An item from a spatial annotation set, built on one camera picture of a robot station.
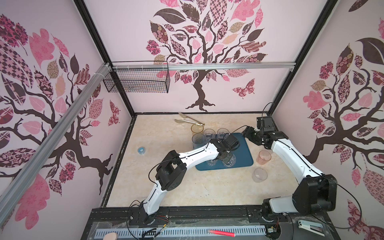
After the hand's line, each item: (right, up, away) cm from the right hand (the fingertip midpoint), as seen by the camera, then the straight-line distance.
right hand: (247, 132), depth 86 cm
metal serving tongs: (-36, +9, +28) cm, 46 cm away
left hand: (-14, -15, +2) cm, 20 cm away
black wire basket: (-78, +41, +36) cm, 95 cm away
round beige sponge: (-70, -48, -18) cm, 87 cm away
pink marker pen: (-21, -47, -17) cm, 54 cm away
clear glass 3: (-21, -19, +4) cm, 29 cm away
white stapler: (+24, -44, -17) cm, 53 cm away
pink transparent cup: (+14, -17, +8) cm, 23 cm away
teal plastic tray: (+1, -17, +10) cm, 20 cm away
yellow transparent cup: (-29, +1, +20) cm, 36 cm away
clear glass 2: (-11, -16, -7) cm, 21 cm away
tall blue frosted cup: (-29, -6, +9) cm, 31 cm away
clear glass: (-21, -2, +16) cm, 26 cm away
